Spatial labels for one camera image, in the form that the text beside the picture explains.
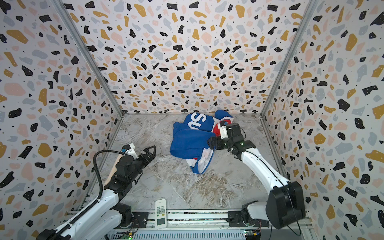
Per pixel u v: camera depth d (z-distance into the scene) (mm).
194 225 731
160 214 746
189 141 955
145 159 716
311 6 710
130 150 730
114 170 876
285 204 408
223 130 761
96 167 575
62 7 694
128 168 609
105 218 573
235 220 733
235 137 639
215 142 744
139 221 733
